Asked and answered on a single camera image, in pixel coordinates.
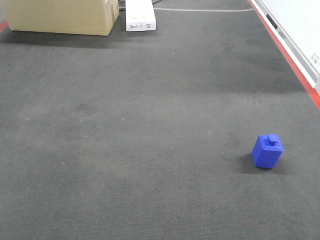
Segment small blue plastic box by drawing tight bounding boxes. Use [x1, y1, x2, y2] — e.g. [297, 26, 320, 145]
[251, 133, 285, 169]

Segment long white carton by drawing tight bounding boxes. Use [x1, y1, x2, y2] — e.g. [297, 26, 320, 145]
[125, 0, 157, 32]

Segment tan cardboard box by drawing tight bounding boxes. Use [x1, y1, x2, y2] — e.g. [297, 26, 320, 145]
[1, 0, 121, 37]

